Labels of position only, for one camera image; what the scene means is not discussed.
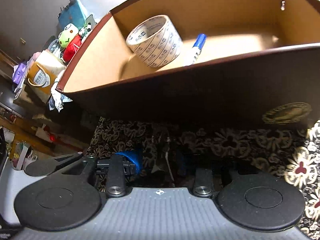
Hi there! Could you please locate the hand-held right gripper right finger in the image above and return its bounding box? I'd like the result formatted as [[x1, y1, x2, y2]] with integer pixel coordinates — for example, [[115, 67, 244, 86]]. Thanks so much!
[[175, 151, 262, 197]]

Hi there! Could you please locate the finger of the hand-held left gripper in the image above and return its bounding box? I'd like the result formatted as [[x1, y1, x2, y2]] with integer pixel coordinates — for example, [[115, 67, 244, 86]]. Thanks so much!
[[54, 152, 84, 167]]

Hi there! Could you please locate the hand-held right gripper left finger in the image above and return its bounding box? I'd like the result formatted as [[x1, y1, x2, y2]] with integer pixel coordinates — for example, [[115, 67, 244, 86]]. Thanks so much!
[[60, 150, 143, 197]]

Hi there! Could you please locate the brown cardboard box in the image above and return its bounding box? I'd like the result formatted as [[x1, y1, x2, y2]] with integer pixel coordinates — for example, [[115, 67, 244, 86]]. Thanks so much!
[[55, 0, 320, 130]]

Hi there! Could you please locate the printed packing tape roll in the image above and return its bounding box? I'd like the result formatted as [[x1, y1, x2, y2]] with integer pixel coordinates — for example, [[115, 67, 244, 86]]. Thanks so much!
[[126, 15, 183, 68]]

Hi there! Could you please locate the blue white marker pen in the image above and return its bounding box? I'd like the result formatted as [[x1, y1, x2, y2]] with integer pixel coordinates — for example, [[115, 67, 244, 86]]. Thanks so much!
[[186, 33, 207, 67]]

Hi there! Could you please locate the crumpled blue white cloth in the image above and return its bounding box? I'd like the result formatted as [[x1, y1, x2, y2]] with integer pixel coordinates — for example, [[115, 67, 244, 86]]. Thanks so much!
[[49, 77, 73, 112]]

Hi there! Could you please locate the tan paper gift bag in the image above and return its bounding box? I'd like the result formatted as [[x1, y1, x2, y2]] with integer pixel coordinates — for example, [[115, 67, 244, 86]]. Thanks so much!
[[27, 50, 66, 95]]

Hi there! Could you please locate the purple plastic packet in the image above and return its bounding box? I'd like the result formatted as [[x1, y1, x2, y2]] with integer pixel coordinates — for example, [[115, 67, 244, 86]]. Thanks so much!
[[12, 61, 29, 85]]

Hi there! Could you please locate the floral patterned tablecloth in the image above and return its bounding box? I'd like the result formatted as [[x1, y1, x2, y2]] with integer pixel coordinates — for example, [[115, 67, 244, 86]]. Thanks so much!
[[86, 116, 320, 240]]

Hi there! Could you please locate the green frog plush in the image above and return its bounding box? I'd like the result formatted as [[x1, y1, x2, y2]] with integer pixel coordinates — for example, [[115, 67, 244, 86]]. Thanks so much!
[[58, 24, 83, 63]]

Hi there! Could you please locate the panda plush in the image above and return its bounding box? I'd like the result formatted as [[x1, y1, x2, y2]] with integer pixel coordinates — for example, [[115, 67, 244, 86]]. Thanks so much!
[[79, 21, 97, 40]]

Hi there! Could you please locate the blue bag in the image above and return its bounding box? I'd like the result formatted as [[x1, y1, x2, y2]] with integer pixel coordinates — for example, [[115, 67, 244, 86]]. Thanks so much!
[[58, 0, 89, 30]]

